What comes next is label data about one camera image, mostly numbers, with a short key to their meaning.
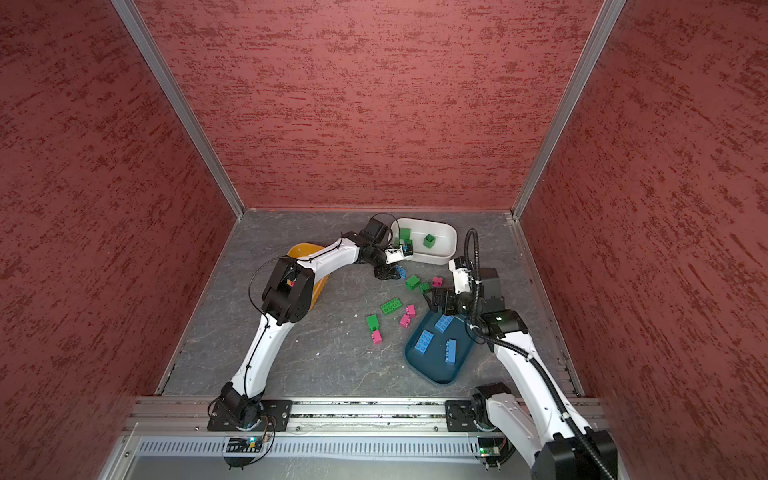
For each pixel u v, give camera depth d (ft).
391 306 3.02
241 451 2.38
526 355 1.61
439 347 2.82
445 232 3.59
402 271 3.33
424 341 2.80
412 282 3.19
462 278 2.37
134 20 2.35
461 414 2.42
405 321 2.92
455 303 2.32
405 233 3.70
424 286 3.19
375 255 2.84
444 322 2.93
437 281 3.21
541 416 1.38
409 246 2.97
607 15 2.33
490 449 2.31
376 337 2.80
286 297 2.03
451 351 2.72
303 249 3.31
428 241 3.50
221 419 2.39
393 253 2.99
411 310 3.00
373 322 2.94
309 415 2.48
